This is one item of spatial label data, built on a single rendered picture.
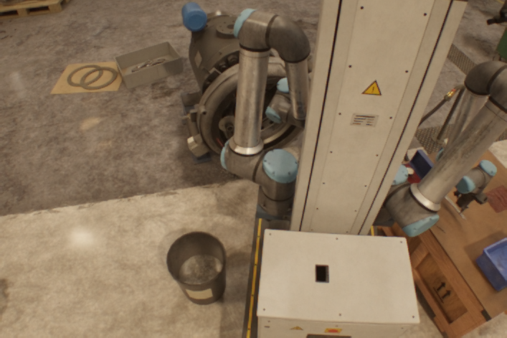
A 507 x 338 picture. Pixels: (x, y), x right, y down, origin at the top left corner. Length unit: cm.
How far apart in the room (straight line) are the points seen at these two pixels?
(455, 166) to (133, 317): 183
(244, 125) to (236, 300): 112
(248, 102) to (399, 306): 92
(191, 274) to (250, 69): 126
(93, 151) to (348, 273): 232
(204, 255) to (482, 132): 158
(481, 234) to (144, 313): 194
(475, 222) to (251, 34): 159
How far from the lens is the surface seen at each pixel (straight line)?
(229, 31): 239
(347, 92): 100
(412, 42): 95
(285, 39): 118
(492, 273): 198
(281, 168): 144
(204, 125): 204
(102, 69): 403
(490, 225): 222
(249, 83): 130
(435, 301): 226
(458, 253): 202
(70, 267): 250
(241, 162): 149
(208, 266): 209
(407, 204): 146
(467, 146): 137
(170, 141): 293
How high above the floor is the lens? 202
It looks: 46 degrees down
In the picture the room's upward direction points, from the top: straight up
